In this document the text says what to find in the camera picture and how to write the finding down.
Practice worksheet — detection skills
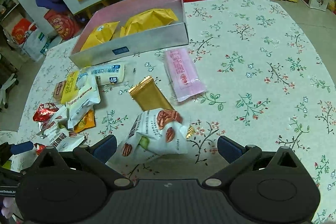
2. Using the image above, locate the pink white storage box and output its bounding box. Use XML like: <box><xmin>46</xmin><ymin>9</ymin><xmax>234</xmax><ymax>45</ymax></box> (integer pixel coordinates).
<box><xmin>69</xmin><ymin>0</ymin><xmax>189</xmax><ymax>68</ymax></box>

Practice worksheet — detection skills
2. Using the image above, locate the large yellow bag in box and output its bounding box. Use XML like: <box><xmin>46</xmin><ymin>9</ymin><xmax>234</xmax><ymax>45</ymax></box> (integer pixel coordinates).
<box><xmin>120</xmin><ymin>9</ymin><xmax>178</xmax><ymax>38</ymax></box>

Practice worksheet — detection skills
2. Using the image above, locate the white packet with red print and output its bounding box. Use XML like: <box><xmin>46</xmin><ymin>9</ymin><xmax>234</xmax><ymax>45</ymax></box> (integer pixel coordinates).
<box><xmin>37</xmin><ymin>106</ymin><xmax>85</xmax><ymax>152</ymax></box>

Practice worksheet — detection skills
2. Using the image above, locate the brown cracker packet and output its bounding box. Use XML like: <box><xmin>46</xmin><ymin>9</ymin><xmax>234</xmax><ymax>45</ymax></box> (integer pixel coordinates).
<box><xmin>53</xmin><ymin>81</ymin><xmax>66</xmax><ymax>101</ymax></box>

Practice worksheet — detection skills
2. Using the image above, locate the gold snack bar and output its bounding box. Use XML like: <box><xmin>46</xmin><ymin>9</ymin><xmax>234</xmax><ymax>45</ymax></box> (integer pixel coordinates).
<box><xmin>128</xmin><ymin>75</ymin><xmax>196</xmax><ymax>139</ymax></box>

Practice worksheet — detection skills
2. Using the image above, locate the white blue bread packet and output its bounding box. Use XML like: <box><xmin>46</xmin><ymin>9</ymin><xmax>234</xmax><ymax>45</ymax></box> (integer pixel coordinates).
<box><xmin>86</xmin><ymin>61</ymin><xmax>136</xmax><ymax>86</ymax></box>

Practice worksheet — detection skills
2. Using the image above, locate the white nut snack packet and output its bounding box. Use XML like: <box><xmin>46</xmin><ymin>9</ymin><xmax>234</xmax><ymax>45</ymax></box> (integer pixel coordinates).
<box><xmin>117</xmin><ymin>108</ymin><xmax>189</xmax><ymax>164</ymax></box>

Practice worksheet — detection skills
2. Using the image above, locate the yellow snack packet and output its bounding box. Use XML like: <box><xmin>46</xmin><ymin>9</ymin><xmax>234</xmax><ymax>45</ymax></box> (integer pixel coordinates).
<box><xmin>61</xmin><ymin>71</ymin><xmax>79</xmax><ymax>104</ymax></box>

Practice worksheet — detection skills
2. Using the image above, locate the white shopping bag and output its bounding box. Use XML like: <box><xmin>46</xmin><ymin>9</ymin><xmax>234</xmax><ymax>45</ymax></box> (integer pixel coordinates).
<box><xmin>11</xmin><ymin>18</ymin><xmax>51</xmax><ymax>61</ymax></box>

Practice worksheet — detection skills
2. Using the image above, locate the red snack packet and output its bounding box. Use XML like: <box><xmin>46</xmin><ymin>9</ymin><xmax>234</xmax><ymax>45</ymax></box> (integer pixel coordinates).
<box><xmin>33</xmin><ymin>103</ymin><xmax>59</xmax><ymax>122</ymax></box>

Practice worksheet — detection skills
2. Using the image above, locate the orange lotus chip packet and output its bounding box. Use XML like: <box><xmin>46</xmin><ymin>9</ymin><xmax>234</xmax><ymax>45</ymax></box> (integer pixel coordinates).
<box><xmin>73</xmin><ymin>109</ymin><xmax>96</xmax><ymax>133</ymax></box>

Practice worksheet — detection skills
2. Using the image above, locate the floral tablecloth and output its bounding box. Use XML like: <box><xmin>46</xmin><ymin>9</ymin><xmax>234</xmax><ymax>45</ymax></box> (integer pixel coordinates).
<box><xmin>0</xmin><ymin>0</ymin><xmax>336</xmax><ymax>224</ymax></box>

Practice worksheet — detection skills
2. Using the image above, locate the white green snack packet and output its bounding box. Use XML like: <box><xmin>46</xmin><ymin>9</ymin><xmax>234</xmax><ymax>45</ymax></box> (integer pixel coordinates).
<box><xmin>66</xmin><ymin>72</ymin><xmax>101</xmax><ymax>129</ymax></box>

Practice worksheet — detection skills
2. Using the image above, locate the red patterned bag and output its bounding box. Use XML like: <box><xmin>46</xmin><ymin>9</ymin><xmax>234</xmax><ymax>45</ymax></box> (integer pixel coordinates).
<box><xmin>44</xmin><ymin>10</ymin><xmax>81</xmax><ymax>40</ymax></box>

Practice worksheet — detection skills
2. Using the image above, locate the pink wrapped snack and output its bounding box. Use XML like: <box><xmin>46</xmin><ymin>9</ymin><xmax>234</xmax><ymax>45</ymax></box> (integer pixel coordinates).
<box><xmin>164</xmin><ymin>47</ymin><xmax>206</xmax><ymax>102</ymax></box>

